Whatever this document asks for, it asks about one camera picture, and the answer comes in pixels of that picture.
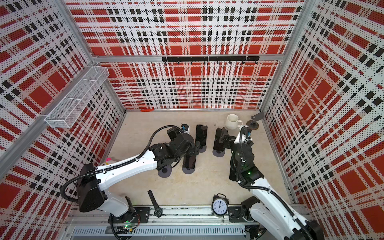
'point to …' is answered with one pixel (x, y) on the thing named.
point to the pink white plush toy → (109, 161)
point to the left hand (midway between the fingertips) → (192, 145)
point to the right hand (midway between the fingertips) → (232, 130)
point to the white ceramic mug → (232, 122)
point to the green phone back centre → (201, 135)
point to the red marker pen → (147, 110)
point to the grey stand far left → (165, 172)
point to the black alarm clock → (219, 205)
